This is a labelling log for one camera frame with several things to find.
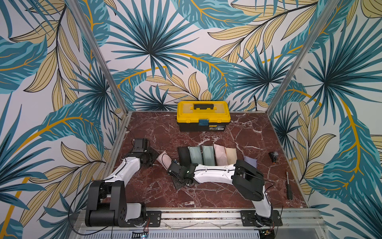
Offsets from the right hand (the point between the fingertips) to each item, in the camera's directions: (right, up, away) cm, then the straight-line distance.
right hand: (176, 181), depth 86 cm
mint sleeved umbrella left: (+11, +14, +7) cm, 19 cm away
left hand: (-12, +14, +3) cm, 18 cm away
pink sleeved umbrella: (+27, +13, +7) cm, 31 cm away
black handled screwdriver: (+63, -3, -2) cm, 63 cm away
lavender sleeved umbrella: (+46, +10, +7) cm, 47 cm away
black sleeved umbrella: (+4, +13, +8) cm, 16 cm away
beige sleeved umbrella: (+34, +13, +9) cm, 37 cm away
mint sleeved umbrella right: (+19, +14, +8) cm, 25 cm away
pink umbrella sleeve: (-8, +11, +4) cm, 14 cm away
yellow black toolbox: (+16, +38, +9) cm, 43 cm away
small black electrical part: (+60, +13, +7) cm, 61 cm away
